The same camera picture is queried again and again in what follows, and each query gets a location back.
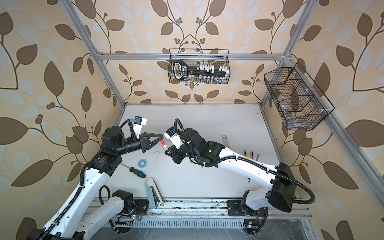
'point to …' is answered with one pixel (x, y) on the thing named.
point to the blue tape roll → (142, 163)
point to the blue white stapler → (154, 198)
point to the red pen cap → (162, 142)
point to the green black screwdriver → (137, 172)
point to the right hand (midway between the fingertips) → (166, 152)
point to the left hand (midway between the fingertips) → (163, 138)
